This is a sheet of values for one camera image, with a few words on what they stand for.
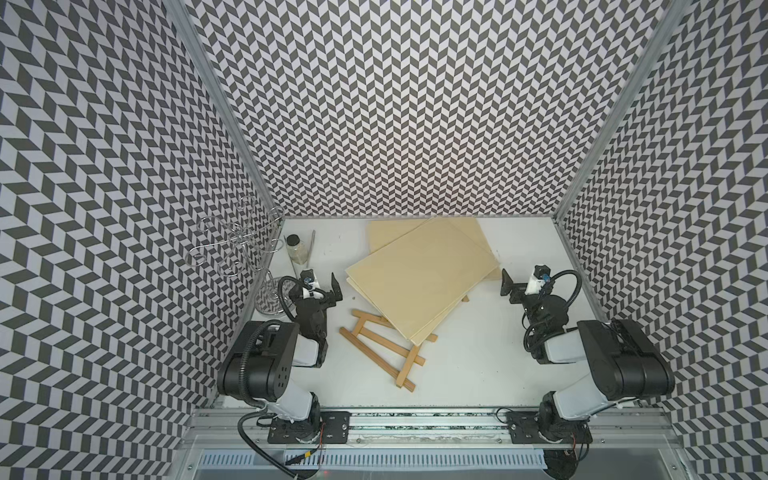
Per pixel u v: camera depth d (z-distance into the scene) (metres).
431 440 0.72
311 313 0.67
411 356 0.81
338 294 0.85
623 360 0.46
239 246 0.96
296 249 1.00
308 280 0.75
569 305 0.66
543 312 0.69
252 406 0.48
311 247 1.08
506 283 0.83
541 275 0.73
